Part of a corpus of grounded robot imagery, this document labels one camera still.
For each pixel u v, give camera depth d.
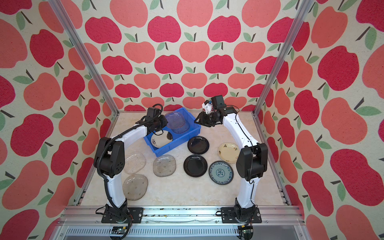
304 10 0.70
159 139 1.02
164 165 0.93
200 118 0.80
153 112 0.77
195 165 0.91
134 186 0.84
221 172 0.89
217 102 0.70
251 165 0.51
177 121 1.01
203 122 0.77
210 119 0.75
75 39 0.80
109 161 0.53
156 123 0.84
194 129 1.01
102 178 0.54
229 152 0.97
